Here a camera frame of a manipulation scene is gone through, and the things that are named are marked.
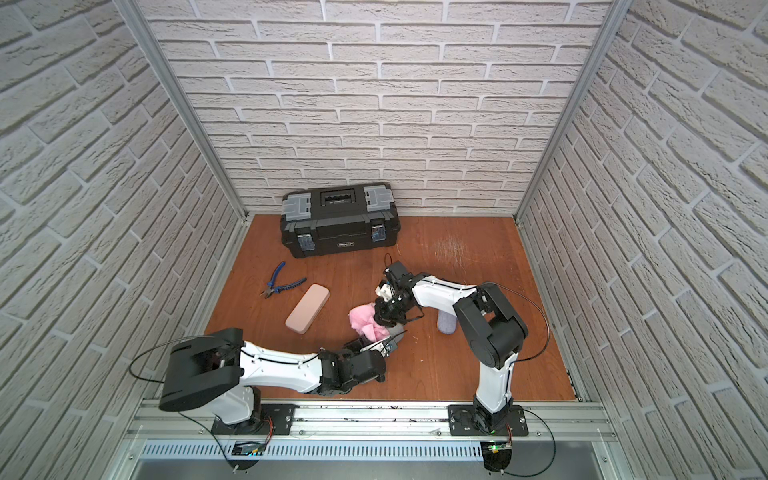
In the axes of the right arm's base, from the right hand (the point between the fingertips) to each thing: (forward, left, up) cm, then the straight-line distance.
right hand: (377, 325), depth 88 cm
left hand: (-6, +1, -1) cm, 6 cm away
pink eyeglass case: (+7, +22, -1) cm, 23 cm away
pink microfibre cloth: (+2, +5, +1) cm, 5 cm away
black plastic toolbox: (+31, +11, +15) cm, 36 cm away
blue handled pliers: (+15, +34, 0) cm, 37 cm away
